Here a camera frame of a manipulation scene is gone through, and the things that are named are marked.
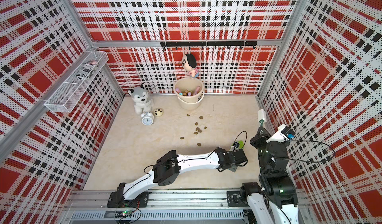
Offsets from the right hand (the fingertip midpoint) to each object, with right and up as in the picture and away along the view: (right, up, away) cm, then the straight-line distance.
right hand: (261, 128), depth 63 cm
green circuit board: (-62, -41, +6) cm, 75 cm away
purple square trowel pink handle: (-29, +22, +44) cm, 57 cm away
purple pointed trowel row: (-42, +21, +37) cm, 60 cm away
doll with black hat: (-34, +37, +27) cm, 57 cm away
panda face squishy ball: (-57, +6, +44) cm, 72 cm away
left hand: (-7, -23, +22) cm, 33 cm away
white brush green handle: (+3, +5, +5) cm, 8 cm away
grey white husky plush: (-67, +16, +33) cm, 76 cm away
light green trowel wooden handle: (-37, +19, +37) cm, 56 cm away
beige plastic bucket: (-34, +20, +38) cm, 55 cm away
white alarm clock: (-62, +2, +35) cm, 72 cm away
